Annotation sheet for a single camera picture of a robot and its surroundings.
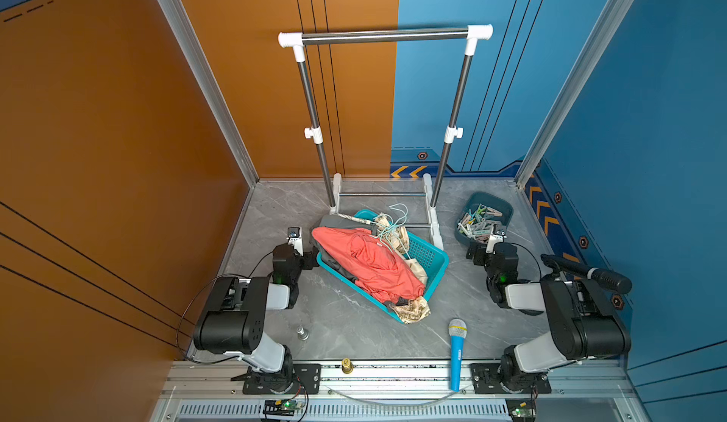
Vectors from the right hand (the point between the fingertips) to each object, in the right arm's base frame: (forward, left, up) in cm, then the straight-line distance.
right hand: (487, 240), depth 94 cm
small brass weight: (-37, +45, -3) cm, 58 cm away
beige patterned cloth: (-25, +28, +5) cm, 38 cm away
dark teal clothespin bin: (+16, -3, -5) cm, 17 cm away
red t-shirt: (-14, +36, +3) cm, 39 cm away
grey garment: (+3, +49, +7) cm, 49 cm away
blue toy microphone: (-28, +15, -2) cm, 32 cm away
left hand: (0, +62, 0) cm, 62 cm away
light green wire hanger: (+5, +33, +5) cm, 34 cm away
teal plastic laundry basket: (-7, +20, +1) cm, 21 cm away
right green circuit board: (-45, 0, -9) cm, 46 cm away
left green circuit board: (-46, +61, -7) cm, 76 cm away
